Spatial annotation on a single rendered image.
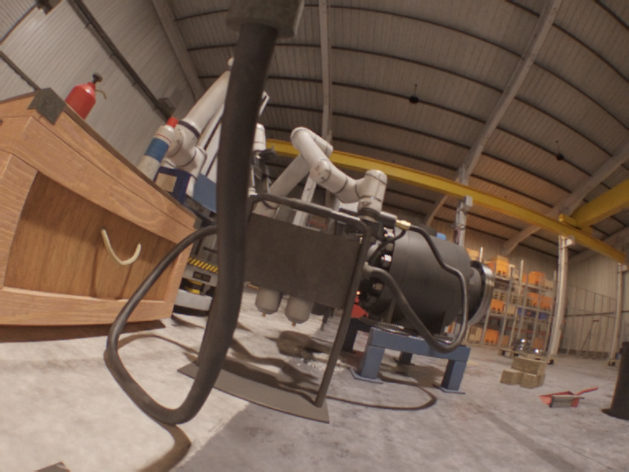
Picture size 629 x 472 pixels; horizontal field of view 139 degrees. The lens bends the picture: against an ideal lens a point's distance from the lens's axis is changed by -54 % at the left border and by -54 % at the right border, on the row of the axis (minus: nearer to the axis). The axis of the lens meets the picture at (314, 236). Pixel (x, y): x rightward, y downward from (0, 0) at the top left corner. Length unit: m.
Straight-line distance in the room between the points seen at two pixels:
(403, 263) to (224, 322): 1.17
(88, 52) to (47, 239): 9.09
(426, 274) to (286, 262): 0.89
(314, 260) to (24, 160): 0.73
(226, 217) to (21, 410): 0.43
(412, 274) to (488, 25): 8.20
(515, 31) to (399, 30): 3.60
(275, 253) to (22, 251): 0.65
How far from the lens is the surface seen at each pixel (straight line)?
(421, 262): 1.43
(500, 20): 8.92
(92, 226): 0.69
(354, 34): 9.08
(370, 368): 1.26
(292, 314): 0.75
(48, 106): 0.56
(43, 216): 0.61
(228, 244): 0.24
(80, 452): 0.43
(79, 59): 9.41
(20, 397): 0.51
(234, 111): 0.20
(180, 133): 1.35
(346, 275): 0.74
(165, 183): 1.00
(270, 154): 1.16
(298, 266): 0.74
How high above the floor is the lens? 0.31
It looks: 13 degrees up
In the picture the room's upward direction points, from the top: 17 degrees clockwise
